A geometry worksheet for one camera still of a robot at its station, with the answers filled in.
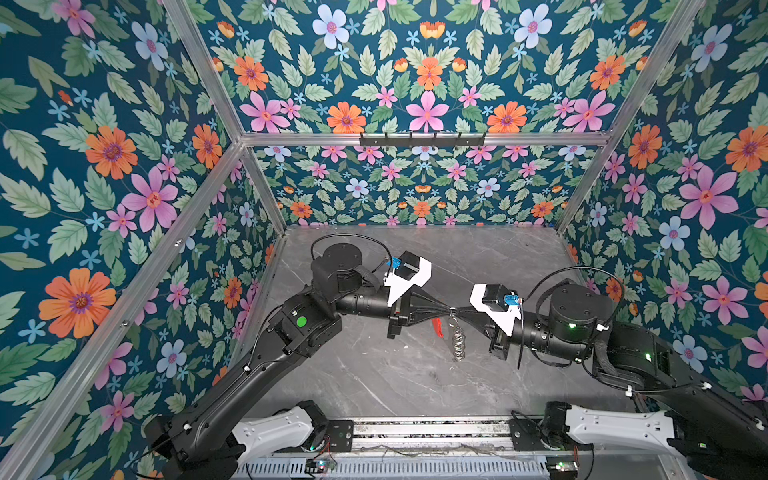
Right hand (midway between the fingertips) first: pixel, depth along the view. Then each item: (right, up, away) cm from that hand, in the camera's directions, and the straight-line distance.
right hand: (458, 305), depth 51 cm
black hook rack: (-4, +45, +42) cm, 61 cm away
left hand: (-2, 0, -5) cm, 6 cm away
